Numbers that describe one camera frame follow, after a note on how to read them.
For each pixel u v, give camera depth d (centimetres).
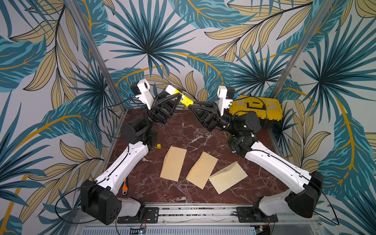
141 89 42
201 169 90
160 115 44
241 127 44
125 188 81
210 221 73
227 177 86
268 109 98
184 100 44
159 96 47
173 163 91
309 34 77
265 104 102
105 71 93
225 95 43
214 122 45
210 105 48
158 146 97
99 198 38
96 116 92
